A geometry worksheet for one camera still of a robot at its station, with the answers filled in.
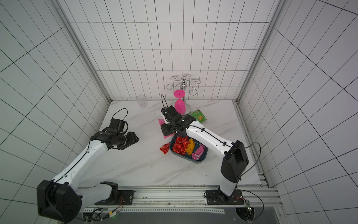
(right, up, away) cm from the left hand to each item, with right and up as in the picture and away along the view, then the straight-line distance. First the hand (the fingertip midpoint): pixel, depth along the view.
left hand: (133, 143), depth 81 cm
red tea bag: (+18, -5, +8) cm, 20 cm away
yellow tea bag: (+35, -3, +6) cm, 35 cm away
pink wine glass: (+27, +24, +8) cm, 37 cm away
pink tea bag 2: (+38, -8, +4) cm, 39 cm away
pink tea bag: (+18, +13, -3) cm, 22 cm away
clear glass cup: (-5, +28, +35) cm, 45 cm away
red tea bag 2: (+29, -1, +8) cm, 30 cm away
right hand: (+16, +8, -2) cm, 18 cm away
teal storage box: (+32, -9, +4) cm, 33 cm away
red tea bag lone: (+27, -4, +4) cm, 28 cm away
